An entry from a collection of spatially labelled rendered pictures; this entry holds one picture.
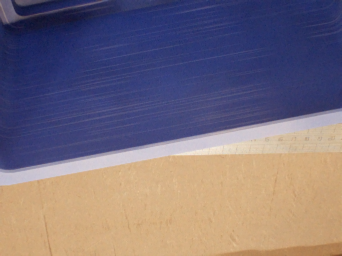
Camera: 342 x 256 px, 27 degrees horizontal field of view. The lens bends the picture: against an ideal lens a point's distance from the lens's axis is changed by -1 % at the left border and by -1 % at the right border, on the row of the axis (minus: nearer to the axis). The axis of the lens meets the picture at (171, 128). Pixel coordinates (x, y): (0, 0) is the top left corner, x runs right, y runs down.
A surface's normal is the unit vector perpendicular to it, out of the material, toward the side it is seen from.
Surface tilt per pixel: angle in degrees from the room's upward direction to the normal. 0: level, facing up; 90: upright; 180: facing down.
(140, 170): 0
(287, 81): 90
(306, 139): 0
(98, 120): 90
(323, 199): 0
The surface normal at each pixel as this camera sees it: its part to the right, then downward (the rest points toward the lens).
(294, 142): 0.11, 0.72
